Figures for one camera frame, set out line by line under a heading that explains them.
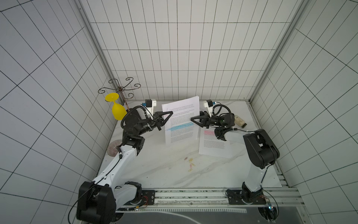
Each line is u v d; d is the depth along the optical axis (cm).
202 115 75
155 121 60
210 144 94
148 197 73
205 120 70
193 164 85
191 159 87
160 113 64
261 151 50
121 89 83
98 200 39
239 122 101
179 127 71
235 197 72
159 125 61
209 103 70
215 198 74
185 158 88
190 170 83
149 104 60
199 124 72
